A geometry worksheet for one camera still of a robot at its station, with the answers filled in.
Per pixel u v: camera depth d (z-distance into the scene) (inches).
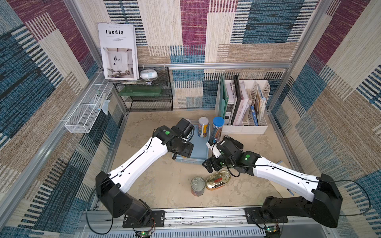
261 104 36.7
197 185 29.3
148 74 33.7
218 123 41.1
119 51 30.5
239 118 40.1
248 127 40.4
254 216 28.8
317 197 15.8
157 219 28.9
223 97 33.6
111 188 15.7
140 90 39.2
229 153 23.4
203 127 37.1
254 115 37.4
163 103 46.9
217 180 32.5
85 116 37.0
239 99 33.5
